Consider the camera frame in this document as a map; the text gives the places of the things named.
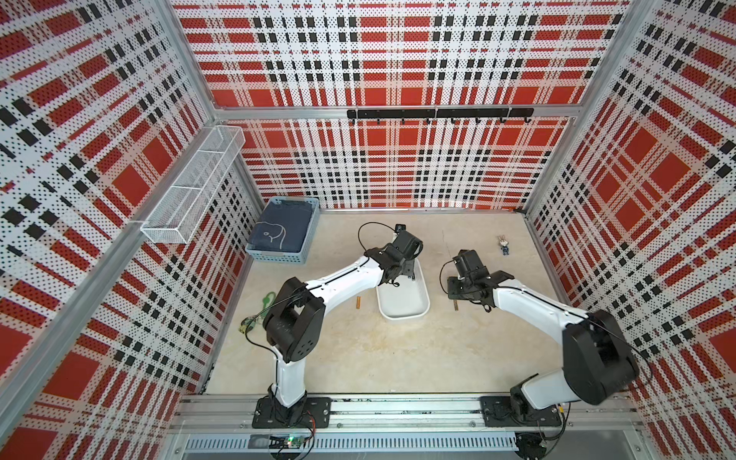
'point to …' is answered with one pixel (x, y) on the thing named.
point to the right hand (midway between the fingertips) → (459, 286)
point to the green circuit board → (287, 441)
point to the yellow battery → (358, 302)
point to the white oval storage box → (410, 299)
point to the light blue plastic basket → (308, 250)
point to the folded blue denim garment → (283, 226)
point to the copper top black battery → (456, 306)
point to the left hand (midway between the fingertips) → (406, 259)
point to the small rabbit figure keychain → (504, 245)
